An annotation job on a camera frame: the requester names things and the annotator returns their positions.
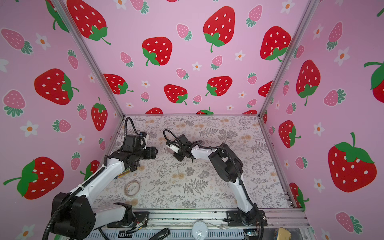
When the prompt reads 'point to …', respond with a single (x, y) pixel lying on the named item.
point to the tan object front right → (283, 234)
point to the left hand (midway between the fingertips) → (152, 149)
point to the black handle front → (161, 234)
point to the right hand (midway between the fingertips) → (174, 152)
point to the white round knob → (199, 231)
